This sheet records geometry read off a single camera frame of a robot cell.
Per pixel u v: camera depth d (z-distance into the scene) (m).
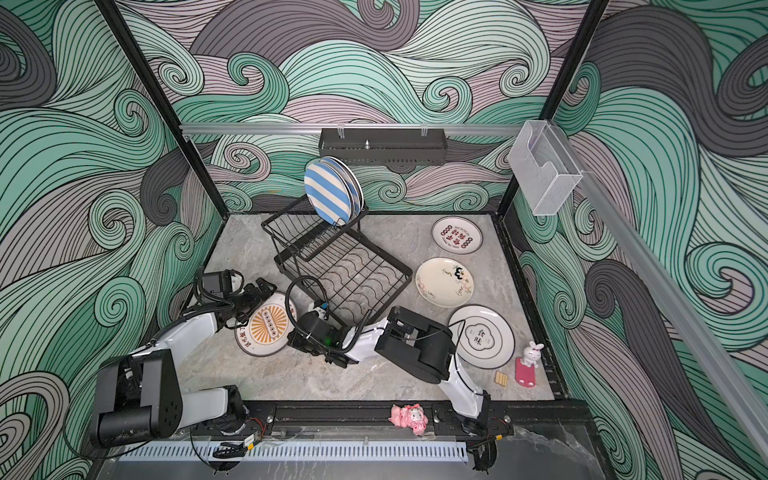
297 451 0.70
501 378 0.79
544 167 0.79
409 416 0.71
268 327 0.88
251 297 0.80
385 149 0.95
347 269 1.01
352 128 0.95
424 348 0.50
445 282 0.99
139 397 0.92
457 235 1.14
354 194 0.80
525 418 0.74
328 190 0.85
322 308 0.83
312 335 0.66
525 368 0.80
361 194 0.83
